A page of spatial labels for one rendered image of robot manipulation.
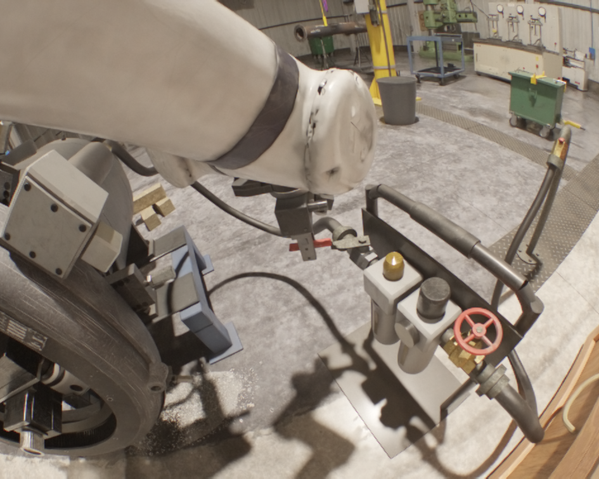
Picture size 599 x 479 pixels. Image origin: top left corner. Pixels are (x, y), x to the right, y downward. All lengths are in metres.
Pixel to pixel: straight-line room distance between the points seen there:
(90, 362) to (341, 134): 0.40
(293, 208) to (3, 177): 0.43
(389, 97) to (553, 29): 4.33
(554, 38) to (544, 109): 3.33
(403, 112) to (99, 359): 2.52
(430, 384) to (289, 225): 0.65
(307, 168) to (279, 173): 0.02
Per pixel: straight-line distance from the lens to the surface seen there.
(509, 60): 5.86
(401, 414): 0.83
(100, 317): 0.40
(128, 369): 0.44
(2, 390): 0.55
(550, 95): 2.80
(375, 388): 0.84
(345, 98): 0.15
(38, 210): 0.32
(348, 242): 0.51
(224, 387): 0.96
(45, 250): 0.34
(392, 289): 0.45
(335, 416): 0.84
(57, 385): 0.78
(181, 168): 0.26
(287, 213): 0.38
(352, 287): 1.03
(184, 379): 0.73
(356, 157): 0.17
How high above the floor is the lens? 0.82
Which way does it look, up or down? 40 degrees down
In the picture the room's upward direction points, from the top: 16 degrees counter-clockwise
